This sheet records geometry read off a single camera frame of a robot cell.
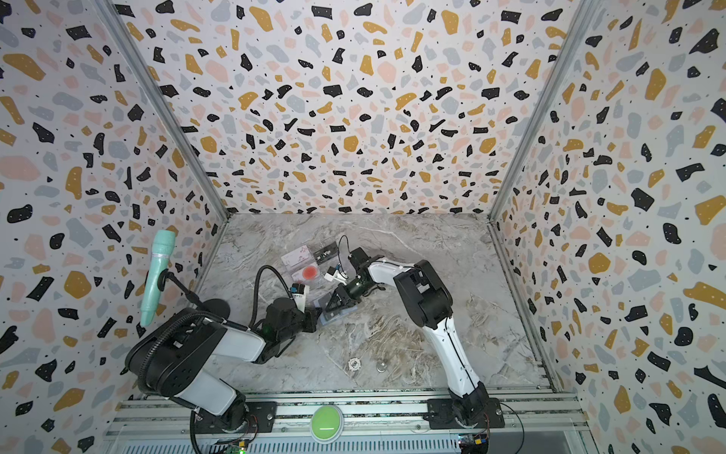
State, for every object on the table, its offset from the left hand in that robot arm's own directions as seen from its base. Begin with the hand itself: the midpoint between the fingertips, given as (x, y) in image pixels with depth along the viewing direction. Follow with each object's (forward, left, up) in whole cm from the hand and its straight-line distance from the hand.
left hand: (329, 309), depth 92 cm
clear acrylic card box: (+14, +8, +5) cm, 17 cm away
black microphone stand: (+2, +38, 0) cm, 38 cm away
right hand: (0, -2, 0) cm, 2 cm away
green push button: (-32, -2, 0) cm, 32 cm away
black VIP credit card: (-2, 0, +1) cm, 2 cm away
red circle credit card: (+12, +7, +3) cm, 15 cm away
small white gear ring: (-16, -9, -2) cm, 19 cm away
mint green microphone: (+2, +36, +32) cm, 48 cm away
